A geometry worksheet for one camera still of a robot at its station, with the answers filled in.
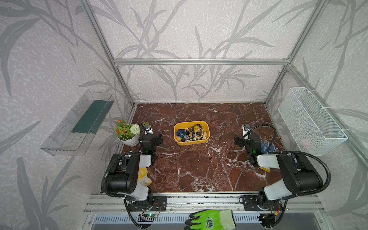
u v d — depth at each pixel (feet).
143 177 2.67
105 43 2.77
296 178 1.45
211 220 2.23
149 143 2.32
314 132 2.07
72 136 2.08
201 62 3.16
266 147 3.07
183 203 2.47
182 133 3.17
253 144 2.27
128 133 2.78
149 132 2.64
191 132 3.26
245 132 2.70
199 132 3.14
